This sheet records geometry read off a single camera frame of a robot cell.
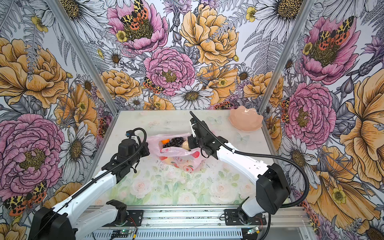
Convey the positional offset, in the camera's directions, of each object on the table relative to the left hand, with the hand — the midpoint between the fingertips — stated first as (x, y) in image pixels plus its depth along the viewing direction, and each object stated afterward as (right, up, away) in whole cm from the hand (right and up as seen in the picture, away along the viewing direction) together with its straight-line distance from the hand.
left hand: (148, 147), depth 84 cm
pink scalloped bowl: (+64, +17, +29) cm, 72 cm away
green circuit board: (-9, -38, -13) cm, 41 cm away
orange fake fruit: (+6, +2, +13) cm, 14 cm away
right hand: (+24, +3, -1) cm, 25 cm away
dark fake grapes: (+13, +2, +12) cm, 18 cm away
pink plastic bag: (+21, -7, -1) cm, 22 cm away
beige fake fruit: (+20, 0, +10) cm, 23 cm away
